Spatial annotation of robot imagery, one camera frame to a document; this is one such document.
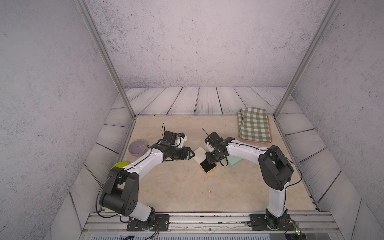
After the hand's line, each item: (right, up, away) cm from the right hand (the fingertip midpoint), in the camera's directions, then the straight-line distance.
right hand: (209, 160), depth 92 cm
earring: (0, -16, -9) cm, 19 cm away
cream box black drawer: (-2, -2, -3) cm, 4 cm away
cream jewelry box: (-6, +3, +2) cm, 7 cm away
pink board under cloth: (+45, +15, +16) cm, 50 cm away
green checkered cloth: (+36, +22, +23) cm, 48 cm away
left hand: (-10, +4, -6) cm, 12 cm away
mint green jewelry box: (+15, +1, 0) cm, 15 cm away
